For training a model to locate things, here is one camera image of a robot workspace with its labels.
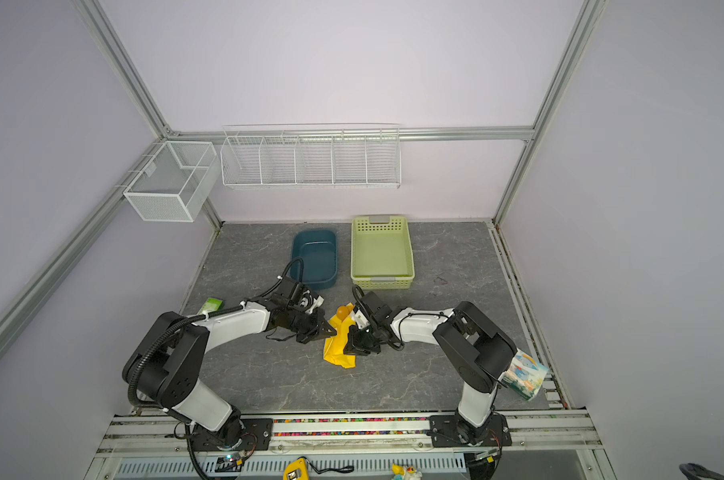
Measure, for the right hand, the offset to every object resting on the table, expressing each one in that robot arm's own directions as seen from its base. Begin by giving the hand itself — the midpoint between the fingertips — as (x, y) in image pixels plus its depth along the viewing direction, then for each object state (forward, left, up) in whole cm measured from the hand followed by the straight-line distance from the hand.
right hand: (344, 354), depth 86 cm
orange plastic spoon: (+13, +1, +1) cm, 13 cm away
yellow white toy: (-28, -16, +2) cm, 32 cm away
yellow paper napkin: (+2, +3, +3) cm, 4 cm away
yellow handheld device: (-26, +9, 0) cm, 28 cm away
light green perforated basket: (+39, -11, -1) cm, 40 cm away
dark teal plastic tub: (+40, +13, -1) cm, 43 cm away
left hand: (+4, +2, +5) cm, 6 cm away
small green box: (+16, +45, +1) cm, 48 cm away
